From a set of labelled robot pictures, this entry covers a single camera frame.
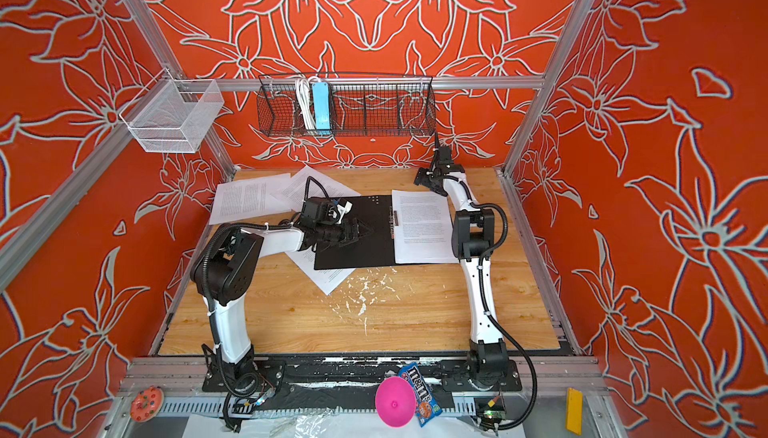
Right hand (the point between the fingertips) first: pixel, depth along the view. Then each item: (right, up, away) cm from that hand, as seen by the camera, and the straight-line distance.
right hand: (424, 178), depth 113 cm
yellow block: (+29, -58, -43) cm, 78 cm away
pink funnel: (-13, -53, -47) cm, 72 cm away
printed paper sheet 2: (-68, -8, -2) cm, 68 cm away
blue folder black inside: (-19, -24, -16) cm, 35 cm away
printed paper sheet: (-2, -20, -11) cm, 23 cm away
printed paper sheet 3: (-33, -33, -23) cm, 52 cm away
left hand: (-22, -19, -20) cm, 35 cm away
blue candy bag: (-6, -56, -44) cm, 71 cm away
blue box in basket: (-35, +20, -23) cm, 47 cm away
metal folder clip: (-12, -15, -9) cm, 22 cm away
